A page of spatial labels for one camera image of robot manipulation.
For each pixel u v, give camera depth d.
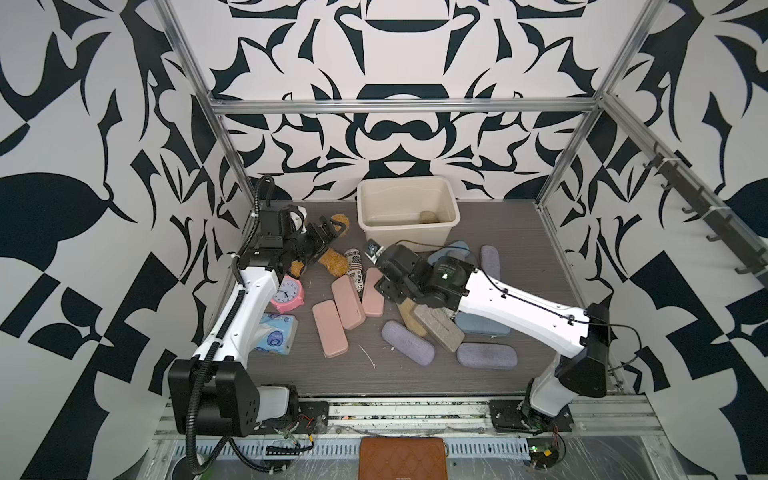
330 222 0.71
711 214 0.59
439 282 0.49
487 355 0.81
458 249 1.04
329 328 0.88
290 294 0.92
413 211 1.12
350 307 0.89
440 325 0.84
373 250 0.61
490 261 1.01
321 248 0.71
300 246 0.67
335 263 0.96
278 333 0.83
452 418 0.76
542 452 0.71
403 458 0.68
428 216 1.15
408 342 0.83
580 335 0.42
